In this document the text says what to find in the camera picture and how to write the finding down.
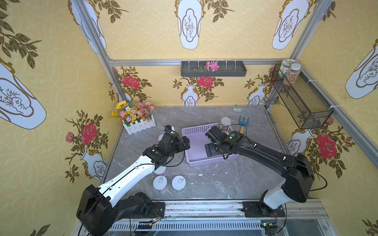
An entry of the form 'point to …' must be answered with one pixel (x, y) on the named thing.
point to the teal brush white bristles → (236, 109)
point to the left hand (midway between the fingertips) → (178, 140)
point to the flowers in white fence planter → (135, 117)
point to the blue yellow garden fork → (243, 123)
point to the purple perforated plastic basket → (196, 154)
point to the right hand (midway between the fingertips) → (217, 146)
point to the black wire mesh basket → (305, 104)
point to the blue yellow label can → (225, 122)
